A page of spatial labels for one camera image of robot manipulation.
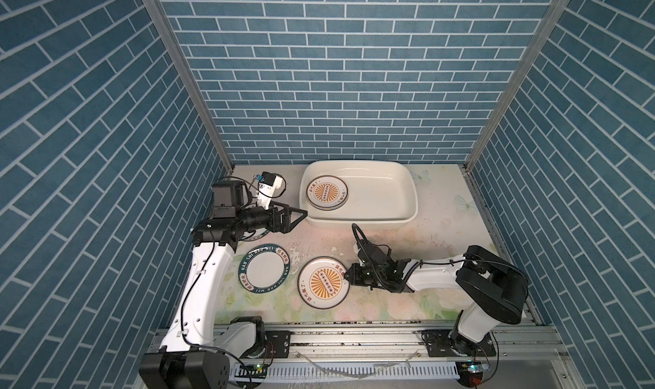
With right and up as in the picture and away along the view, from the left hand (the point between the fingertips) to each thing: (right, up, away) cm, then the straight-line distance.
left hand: (296, 210), depth 70 cm
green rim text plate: (-20, -12, +26) cm, 34 cm away
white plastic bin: (+30, +3, +38) cm, 49 cm away
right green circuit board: (+49, -47, +2) cm, 68 cm away
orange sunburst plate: (+6, -26, +14) cm, 31 cm away
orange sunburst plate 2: (+7, +5, +38) cm, 39 cm away
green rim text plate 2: (-15, -22, +19) cm, 33 cm away
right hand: (+13, -23, +16) cm, 31 cm away
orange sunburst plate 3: (+7, +1, +35) cm, 35 cm away
